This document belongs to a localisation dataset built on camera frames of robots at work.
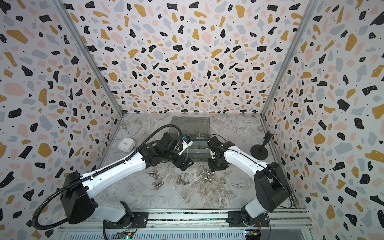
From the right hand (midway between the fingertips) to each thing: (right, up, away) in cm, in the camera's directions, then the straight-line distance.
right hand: (211, 166), depth 85 cm
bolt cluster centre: (-15, -9, +2) cm, 18 cm away
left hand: (-12, +8, -9) cm, 17 cm away
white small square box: (-55, +11, +13) cm, 57 cm away
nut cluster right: (-1, -6, +4) cm, 8 cm away
